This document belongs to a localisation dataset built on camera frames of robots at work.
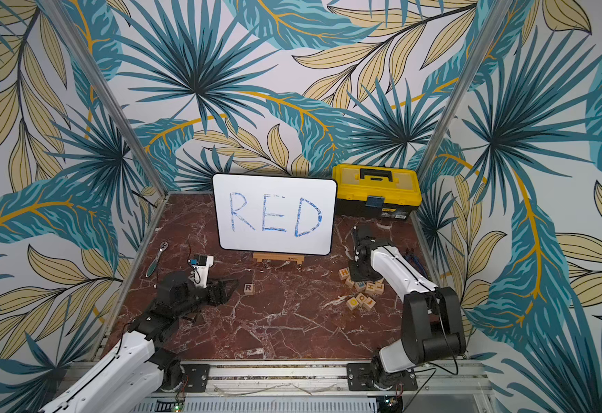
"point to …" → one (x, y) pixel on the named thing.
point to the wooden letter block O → (361, 298)
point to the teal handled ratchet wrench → (151, 268)
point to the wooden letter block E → (359, 286)
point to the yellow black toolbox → (377, 190)
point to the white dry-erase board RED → (275, 214)
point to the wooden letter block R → (248, 288)
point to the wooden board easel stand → (277, 256)
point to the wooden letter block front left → (352, 303)
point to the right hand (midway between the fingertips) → (364, 274)
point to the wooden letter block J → (370, 302)
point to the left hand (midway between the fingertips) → (231, 284)
